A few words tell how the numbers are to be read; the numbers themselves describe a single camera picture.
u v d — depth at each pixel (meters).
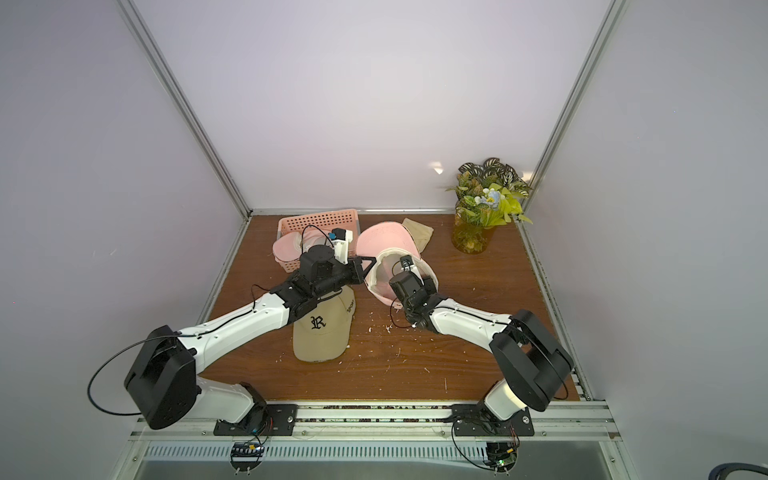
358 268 0.70
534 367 0.43
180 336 0.45
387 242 0.79
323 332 0.85
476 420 0.66
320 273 0.61
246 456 0.73
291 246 1.03
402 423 0.74
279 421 0.73
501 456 0.71
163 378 0.42
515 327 0.47
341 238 0.72
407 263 0.77
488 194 0.92
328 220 1.14
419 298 0.68
